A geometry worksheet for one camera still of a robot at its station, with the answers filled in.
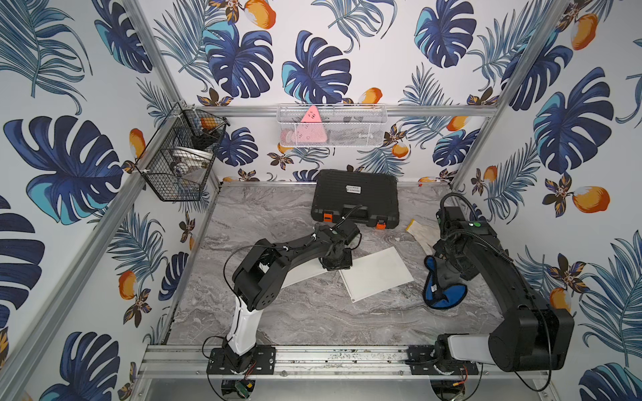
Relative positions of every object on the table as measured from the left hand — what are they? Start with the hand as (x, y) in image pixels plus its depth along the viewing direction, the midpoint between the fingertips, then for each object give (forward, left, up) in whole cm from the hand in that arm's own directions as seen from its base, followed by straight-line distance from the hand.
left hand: (345, 263), depth 91 cm
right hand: (-1, -34, +11) cm, 36 cm away
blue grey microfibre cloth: (-8, -33, +2) cm, 34 cm away
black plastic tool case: (+33, +4, +2) cm, 33 cm away
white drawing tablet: (-1, -11, -4) cm, 12 cm away
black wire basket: (+19, +59, +27) cm, 68 cm away
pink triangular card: (+37, +16, +31) cm, 51 cm away
